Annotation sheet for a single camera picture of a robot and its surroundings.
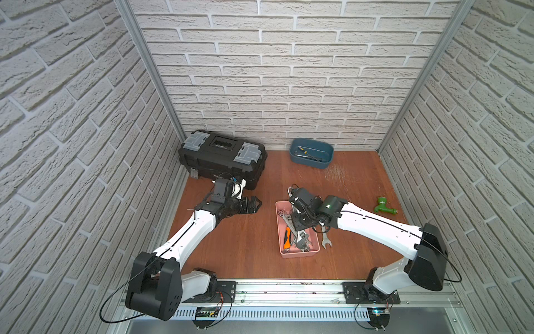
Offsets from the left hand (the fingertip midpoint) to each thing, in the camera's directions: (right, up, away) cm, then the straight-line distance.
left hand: (255, 200), depth 84 cm
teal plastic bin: (+30, +23, +34) cm, 51 cm away
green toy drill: (+59, -4, +11) cm, 60 cm away
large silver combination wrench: (+30, -18, +3) cm, 35 cm away
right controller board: (+44, -38, -14) cm, 60 cm away
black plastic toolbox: (-22, +19, +11) cm, 31 cm away
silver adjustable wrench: (+18, -13, -8) cm, 24 cm away
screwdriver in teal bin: (+27, +22, +33) cm, 48 cm away
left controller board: (-17, -39, -11) cm, 44 cm away
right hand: (+17, -7, -5) cm, 19 cm away
